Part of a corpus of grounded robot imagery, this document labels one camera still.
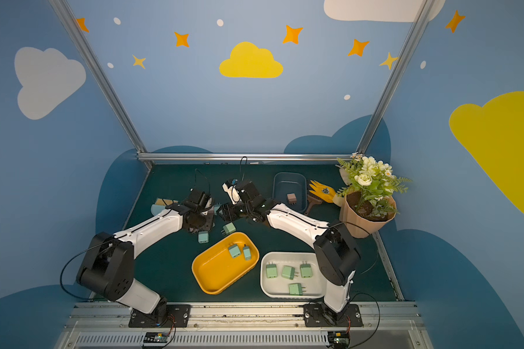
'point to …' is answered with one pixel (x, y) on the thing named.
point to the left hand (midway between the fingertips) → (207, 219)
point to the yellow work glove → (324, 192)
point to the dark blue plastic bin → (290, 188)
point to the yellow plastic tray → (215, 270)
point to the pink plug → (292, 198)
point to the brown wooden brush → (312, 201)
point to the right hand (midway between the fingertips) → (225, 207)
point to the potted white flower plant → (367, 194)
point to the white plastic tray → (279, 287)
